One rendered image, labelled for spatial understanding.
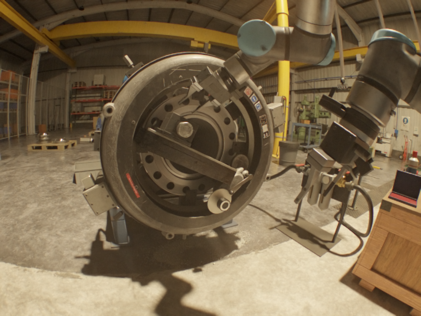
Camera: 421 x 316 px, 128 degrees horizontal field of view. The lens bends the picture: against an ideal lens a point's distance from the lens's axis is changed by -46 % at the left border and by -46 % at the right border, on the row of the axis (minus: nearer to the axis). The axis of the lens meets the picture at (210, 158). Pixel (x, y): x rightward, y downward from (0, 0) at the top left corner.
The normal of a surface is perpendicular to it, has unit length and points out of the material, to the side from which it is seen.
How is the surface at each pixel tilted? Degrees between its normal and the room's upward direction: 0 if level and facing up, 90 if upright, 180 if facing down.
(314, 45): 145
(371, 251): 90
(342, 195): 90
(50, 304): 0
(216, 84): 134
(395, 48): 92
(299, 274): 0
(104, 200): 90
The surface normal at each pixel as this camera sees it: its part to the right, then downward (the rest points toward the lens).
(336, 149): -0.85, -0.05
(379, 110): -0.42, 0.32
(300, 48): -0.29, 0.68
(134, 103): 0.45, 0.21
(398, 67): -0.70, 0.32
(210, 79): 0.29, 0.82
